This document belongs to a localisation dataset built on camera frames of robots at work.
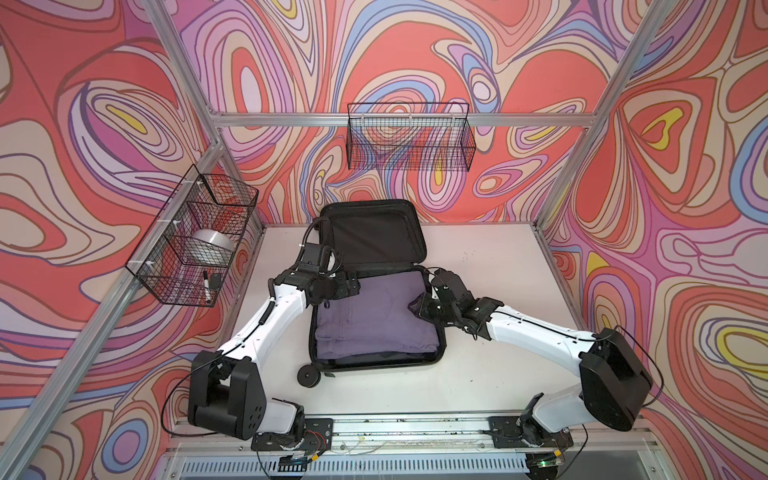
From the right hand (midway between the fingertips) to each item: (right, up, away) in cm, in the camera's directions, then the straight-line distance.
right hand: (413, 314), depth 84 cm
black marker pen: (-52, +9, -12) cm, 54 cm away
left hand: (-18, +8, +1) cm, 20 cm away
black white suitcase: (-18, +23, +20) cm, 35 cm away
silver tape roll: (-50, +19, -14) cm, 55 cm away
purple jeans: (-10, -1, -2) cm, 10 cm away
